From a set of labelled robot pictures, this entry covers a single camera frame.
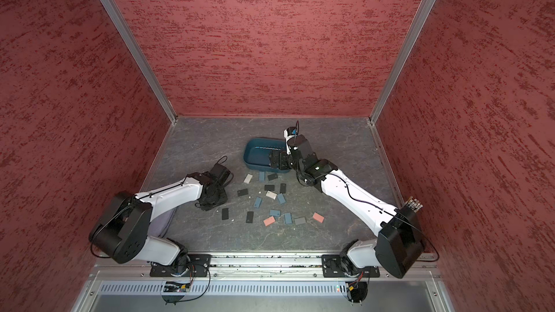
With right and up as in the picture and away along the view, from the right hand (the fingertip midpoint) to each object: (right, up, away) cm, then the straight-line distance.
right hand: (280, 157), depth 81 cm
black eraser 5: (-13, -25, +4) cm, 28 cm away
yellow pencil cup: (+46, -15, -9) cm, 49 cm away
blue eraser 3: (-10, -20, +9) cm, 24 cm away
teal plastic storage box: (-12, 0, +25) cm, 28 cm away
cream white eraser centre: (-4, -17, +11) cm, 21 cm away
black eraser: (-4, -10, +16) cm, 20 cm away
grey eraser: (+8, -26, +4) cm, 28 cm away
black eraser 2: (-17, -16, +11) cm, 26 cm away
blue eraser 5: (+3, -25, +4) cm, 26 cm away
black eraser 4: (-23, -24, +6) cm, 34 cm away
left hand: (-26, -21, +8) cm, 34 cm away
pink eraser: (-4, -26, +4) cm, 27 cm away
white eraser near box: (-15, -11, +16) cm, 24 cm away
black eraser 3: (+1, -15, +14) cm, 20 cm away
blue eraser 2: (0, -18, +10) cm, 20 cm away
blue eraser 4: (-2, -23, +4) cm, 23 cm away
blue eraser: (-9, -10, +16) cm, 21 cm away
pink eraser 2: (+15, -25, +4) cm, 29 cm away
